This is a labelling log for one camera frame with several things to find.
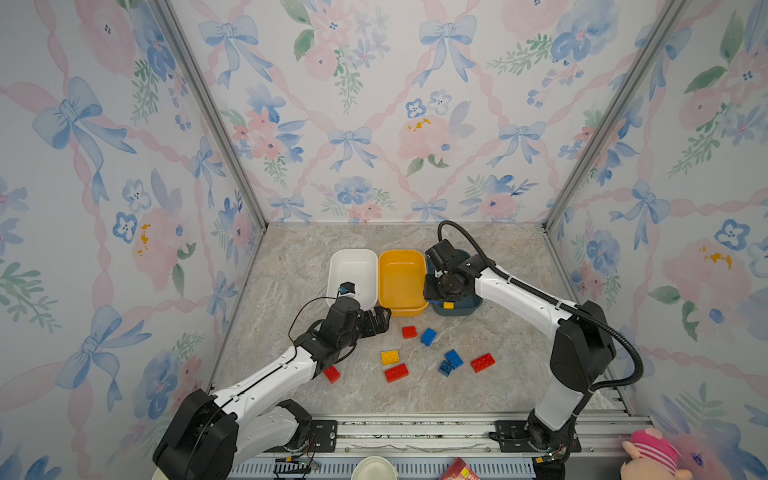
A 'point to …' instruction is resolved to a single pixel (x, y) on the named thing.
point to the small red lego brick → (409, 332)
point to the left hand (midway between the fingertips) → (380, 312)
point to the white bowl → (374, 468)
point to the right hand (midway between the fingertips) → (427, 291)
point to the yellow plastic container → (401, 281)
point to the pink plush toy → (655, 458)
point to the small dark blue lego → (445, 367)
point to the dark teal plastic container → (463, 307)
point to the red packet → (459, 470)
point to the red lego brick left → (332, 373)
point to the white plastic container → (360, 266)
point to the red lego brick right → (482, 363)
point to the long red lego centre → (397, 372)
